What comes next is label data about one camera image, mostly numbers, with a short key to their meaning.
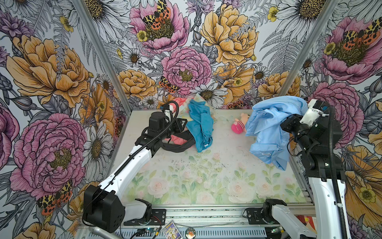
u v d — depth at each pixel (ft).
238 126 3.43
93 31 2.59
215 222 2.42
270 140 2.18
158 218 2.40
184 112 3.47
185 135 3.25
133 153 1.65
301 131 1.65
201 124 3.19
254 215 2.44
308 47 2.81
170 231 2.26
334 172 1.19
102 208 1.29
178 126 2.21
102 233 2.23
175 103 1.96
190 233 2.30
